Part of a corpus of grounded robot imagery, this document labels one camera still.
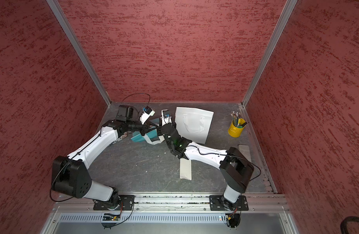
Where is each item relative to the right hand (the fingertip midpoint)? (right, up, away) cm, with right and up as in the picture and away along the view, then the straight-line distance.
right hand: (160, 121), depth 80 cm
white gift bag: (+19, -1, +7) cm, 20 cm away
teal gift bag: (-6, -10, +6) cm, 13 cm away
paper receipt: (+14, -29, +7) cm, 33 cm away
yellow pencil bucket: (+50, -3, +16) cm, 53 cm away
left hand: (-3, -4, +1) cm, 5 cm away
